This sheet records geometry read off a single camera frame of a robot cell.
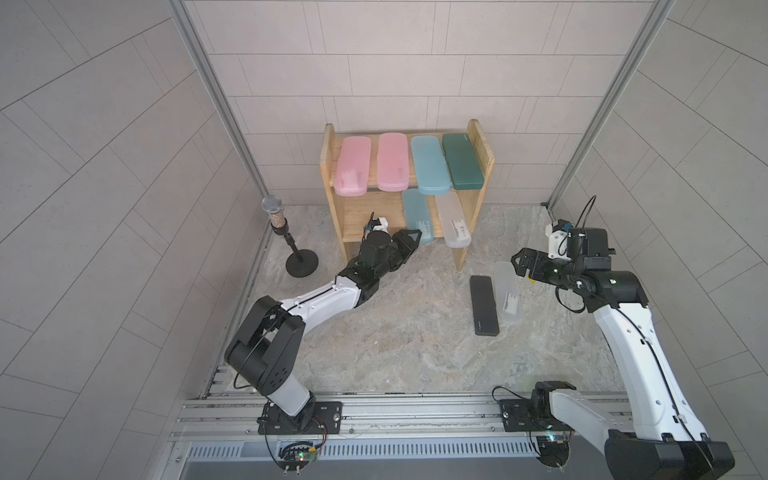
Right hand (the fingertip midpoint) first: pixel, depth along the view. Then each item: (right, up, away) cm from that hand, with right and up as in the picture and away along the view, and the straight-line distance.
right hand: (524, 258), depth 74 cm
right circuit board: (+4, -43, -7) cm, 44 cm away
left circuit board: (-54, -42, -9) cm, 69 cm away
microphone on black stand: (-63, -4, +25) cm, 68 cm away
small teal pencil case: (-26, +12, +12) cm, 31 cm away
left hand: (-24, +6, +8) cm, 26 cm away
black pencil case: (-5, -16, +17) cm, 24 cm away
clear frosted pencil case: (-16, +8, +9) cm, 20 cm away
